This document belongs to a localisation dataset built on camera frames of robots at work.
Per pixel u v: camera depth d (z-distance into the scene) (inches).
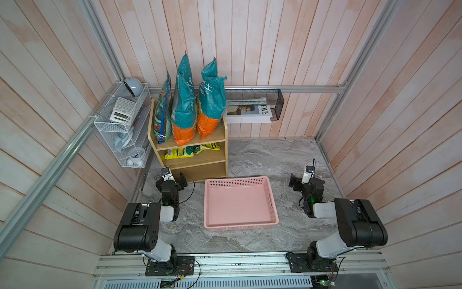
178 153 34.4
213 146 35.4
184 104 21.8
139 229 18.5
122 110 30.0
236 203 33.8
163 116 25.9
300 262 28.9
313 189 28.2
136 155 35.5
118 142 32.0
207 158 34.5
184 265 28.6
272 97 37.7
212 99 25.5
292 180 34.3
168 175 30.8
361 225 17.8
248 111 37.4
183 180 34.0
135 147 31.0
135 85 32.3
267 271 28.8
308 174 32.0
